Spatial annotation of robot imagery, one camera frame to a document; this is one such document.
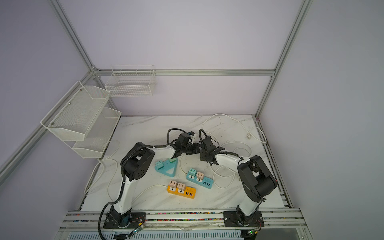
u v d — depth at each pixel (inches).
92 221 29.4
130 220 28.2
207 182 32.9
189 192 31.5
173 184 30.9
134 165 22.2
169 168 34.7
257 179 18.3
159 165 34.2
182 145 32.4
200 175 32.2
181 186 30.7
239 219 26.0
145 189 32.7
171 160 35.5
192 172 32.8
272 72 36.9
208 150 28.7
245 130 43.7
